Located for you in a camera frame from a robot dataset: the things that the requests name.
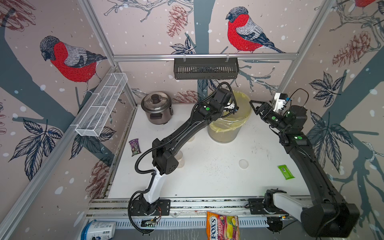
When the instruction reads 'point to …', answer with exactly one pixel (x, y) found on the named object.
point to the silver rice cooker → (156, 105)
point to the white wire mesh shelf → (91, 121)
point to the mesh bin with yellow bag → (226, 129)
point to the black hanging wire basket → (206, 68)
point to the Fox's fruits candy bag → (222, 227)
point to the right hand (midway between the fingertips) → (253, 103)
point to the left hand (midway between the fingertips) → (217, 92)
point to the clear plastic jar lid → (243, 164)
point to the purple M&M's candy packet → (135, 147)
